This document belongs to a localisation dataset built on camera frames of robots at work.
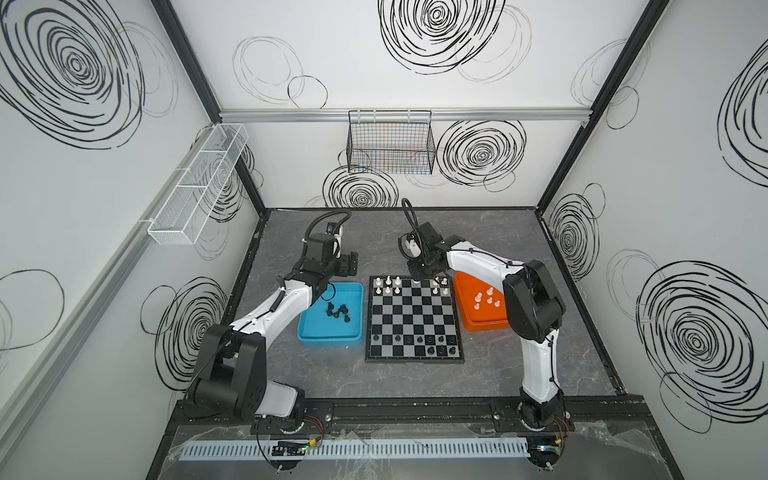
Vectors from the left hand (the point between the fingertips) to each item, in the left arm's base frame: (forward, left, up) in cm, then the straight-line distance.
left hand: (343, 251), depth 89 cm
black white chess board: (-16, -21, -13) cm, 29 cm away
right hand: (-1, -21, -9) cm, 23 cm away
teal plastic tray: (-19, +7, -14) cm, 25 cm away
